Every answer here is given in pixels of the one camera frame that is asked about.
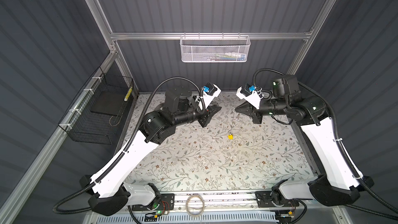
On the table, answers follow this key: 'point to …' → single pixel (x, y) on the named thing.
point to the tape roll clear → (187, 207)
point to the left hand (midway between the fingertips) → (220, 108)
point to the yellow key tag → (230, 137)
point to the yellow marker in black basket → (128, 94)
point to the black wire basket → (95, 113)
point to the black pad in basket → (111, 102)
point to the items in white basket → (226, 56)
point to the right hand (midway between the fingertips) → (240, 107)
